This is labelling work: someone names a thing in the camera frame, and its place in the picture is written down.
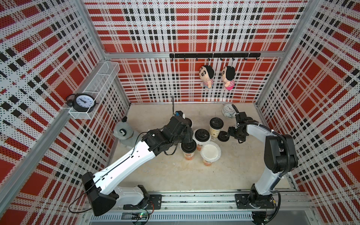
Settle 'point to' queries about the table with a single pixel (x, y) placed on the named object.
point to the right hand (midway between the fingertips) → (234, 135)
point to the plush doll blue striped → (206, 74)
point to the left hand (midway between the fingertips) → (190, 133)
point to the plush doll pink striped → (228, 74)
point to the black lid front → (189, 147)
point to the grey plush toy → (123, 131)
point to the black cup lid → (188, 121)
